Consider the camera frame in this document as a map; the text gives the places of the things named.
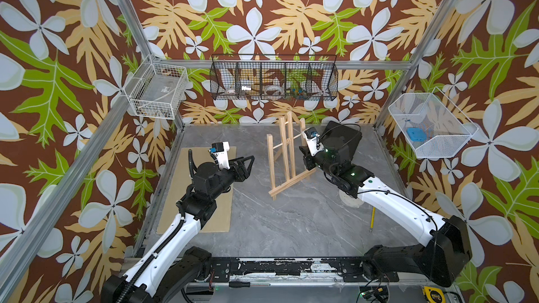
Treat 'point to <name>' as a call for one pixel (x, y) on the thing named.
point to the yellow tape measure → (434, 294)
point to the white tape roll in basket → (274, 90)
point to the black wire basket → (274, 77)
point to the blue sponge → (417, 134)
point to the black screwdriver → (240, 284)
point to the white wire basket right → (433, 125)
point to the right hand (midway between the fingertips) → (301, 145)
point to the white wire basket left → (157, 90)
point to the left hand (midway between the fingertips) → (250, 156)
